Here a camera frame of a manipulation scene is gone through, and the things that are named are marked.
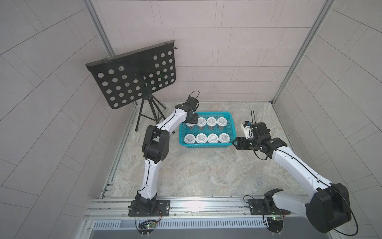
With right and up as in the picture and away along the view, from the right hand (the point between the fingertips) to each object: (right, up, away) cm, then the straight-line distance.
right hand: (237, 141), depth 83 cm
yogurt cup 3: (-13, +10, +14) cm, 22 cm away
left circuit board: (-44, -34, -18) cm, 59 cm away
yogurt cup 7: (-13, 0, +7) cm, 15 cm away
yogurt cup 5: (-27, 0, +6) cm, 28 cm away
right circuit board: (+14, -36, -15) cm, 41 cm away
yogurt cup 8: (-6, +1, +6) cm, 9 cm away
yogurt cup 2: (-20, +10, +14) cm, 26 cm away
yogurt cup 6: (-20, +1, +6) cm, 21 cm away
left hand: (-25, +13, +17) cm, 33 cm away
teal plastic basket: (-11, +4, +19) cm, 22 cm away
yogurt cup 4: (-7, +10, +14) cm, 18 cm away
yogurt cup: (-27, +7, +13) cm, 31 cm away
